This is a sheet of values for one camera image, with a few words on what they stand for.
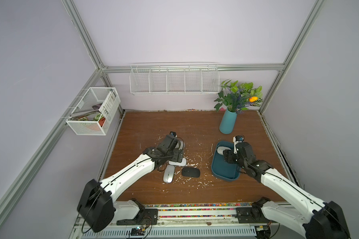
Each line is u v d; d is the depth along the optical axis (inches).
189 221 29.0
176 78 39.0
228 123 39.0
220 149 37.1
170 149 24.9
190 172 34.5
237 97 32.5
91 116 29.5
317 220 15.2
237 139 29.2
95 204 15.5
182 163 35.7
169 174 34.2
